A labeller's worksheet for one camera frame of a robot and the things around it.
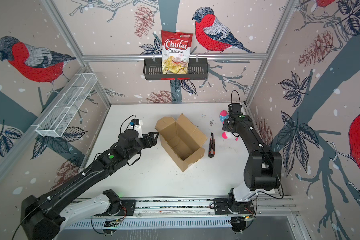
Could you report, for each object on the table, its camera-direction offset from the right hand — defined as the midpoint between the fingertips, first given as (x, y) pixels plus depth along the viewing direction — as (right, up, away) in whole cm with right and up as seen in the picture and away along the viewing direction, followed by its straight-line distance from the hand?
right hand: (228, 128), depth 89 cm
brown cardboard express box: (-28, -9, +10) cm, 31 cm away
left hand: (-42, -2, -15) cm, 45 cm away
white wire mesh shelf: (-89, +6, -16) cm, 91 cm away
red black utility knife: (-9, -16, +3) cm, 19 cm away
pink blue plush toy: (-2, +8, +4) cm, 9 cm away
